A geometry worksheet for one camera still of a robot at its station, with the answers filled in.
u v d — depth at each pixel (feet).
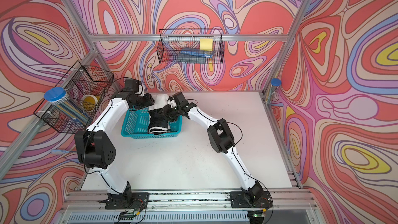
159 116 2.93
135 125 3.29
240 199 2.40
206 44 2.90
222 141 2.09
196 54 2.90
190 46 3.21
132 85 2.29
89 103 2.34
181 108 2.63
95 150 1.57
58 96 1.86
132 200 2.37
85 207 2.41
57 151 2.23
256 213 2.34
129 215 2.36
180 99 2.65
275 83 3.35
